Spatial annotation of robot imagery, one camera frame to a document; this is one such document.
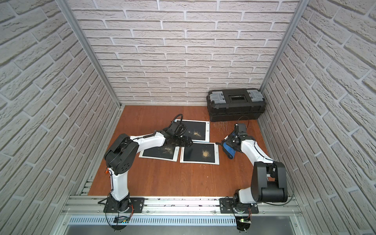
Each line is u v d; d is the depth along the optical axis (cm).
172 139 76
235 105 99
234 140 67
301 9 70
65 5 70
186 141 85
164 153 92
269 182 44
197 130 104
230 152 87
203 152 93
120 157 51
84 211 73
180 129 79
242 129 73
